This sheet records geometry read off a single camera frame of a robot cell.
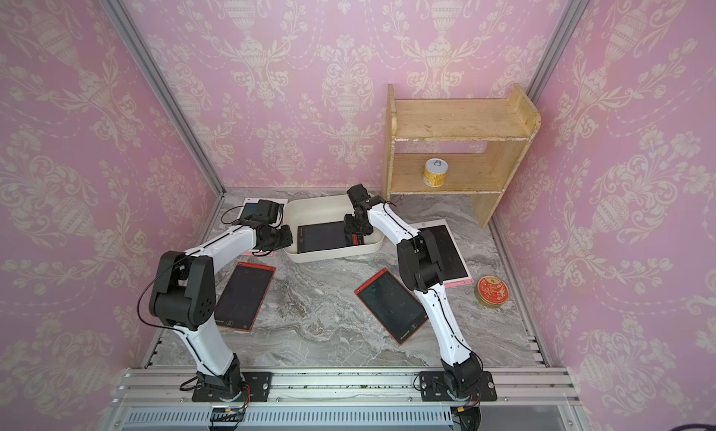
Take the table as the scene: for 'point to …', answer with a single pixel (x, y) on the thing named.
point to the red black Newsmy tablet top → (240, 301)
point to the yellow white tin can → (434, 172)
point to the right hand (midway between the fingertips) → (351, 229)
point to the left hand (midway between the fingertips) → (290, 240)
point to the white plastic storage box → (325, 209)
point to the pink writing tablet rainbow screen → (250, 209)
